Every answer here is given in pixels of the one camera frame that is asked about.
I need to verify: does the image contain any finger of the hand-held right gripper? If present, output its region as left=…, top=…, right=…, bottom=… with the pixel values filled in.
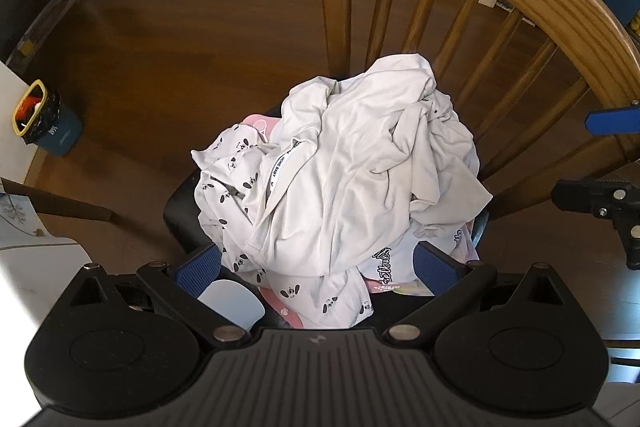
left=585, top=106, right=640, bottom=136
left=551, top=178, right=640, bottom=272

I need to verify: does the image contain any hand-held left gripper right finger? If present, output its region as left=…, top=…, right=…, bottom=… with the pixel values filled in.
left=382, top=241, right=563, bottom=349

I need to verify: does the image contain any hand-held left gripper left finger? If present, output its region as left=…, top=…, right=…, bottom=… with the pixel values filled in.
left=67, top=243, right=253, bottom=349

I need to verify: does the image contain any cream t-shirt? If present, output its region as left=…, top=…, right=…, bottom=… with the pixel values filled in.
left=250, top=53, right=494, bottom=280

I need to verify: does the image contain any white script print garment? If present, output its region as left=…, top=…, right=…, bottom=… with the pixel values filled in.
left=357, top=219, right=483, bottom=298

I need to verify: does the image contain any white rounded card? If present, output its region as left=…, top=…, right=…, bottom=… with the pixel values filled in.
left=197, top=282, right=265, bottom=333

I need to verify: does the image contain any panda print garment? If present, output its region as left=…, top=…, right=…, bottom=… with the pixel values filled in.
left=191, top=124, right=375, bottom=330

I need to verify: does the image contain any pink garment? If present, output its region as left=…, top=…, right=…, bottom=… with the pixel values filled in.
left=239, top=113, right=277, bottom=142

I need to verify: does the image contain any dark bin with yellow rim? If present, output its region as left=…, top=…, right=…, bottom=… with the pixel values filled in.
left=12, top=79, right=84, bottom=158

